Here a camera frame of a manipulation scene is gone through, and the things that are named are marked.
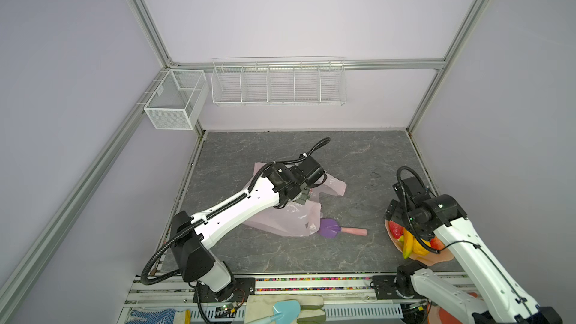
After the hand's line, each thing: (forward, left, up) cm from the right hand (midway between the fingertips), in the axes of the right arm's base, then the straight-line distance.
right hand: (401, 217), depth 75 cm
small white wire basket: (+53, +91, +8) cm, 105 cm away
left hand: (+7, +36, +5) cm, 37 cm away
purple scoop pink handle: (+1, +22, -12) cm, 25 cm away
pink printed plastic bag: (-1, +34, +2) cm, 34 cm away
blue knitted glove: (-26, +76, -13) cm, 81 cm away
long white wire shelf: (+57, +43, +16) cm, 73 cm away
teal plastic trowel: (-25, +38, -13) cm, 47 cm away
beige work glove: (-24, +47, -13) cm, 54 cm away
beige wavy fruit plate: (-11, -10, -11) cm, 18 cm away
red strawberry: (-2, -1, -8) cm, 8 cm away
